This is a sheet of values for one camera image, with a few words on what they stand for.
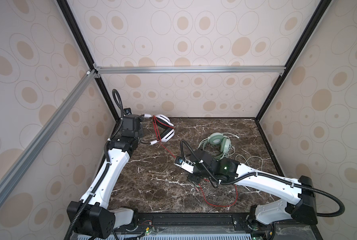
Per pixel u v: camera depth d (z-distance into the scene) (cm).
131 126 55
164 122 77
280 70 91
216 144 103
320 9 69
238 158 97
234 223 73
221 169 51
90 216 37
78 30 75
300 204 40
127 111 63
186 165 60
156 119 78
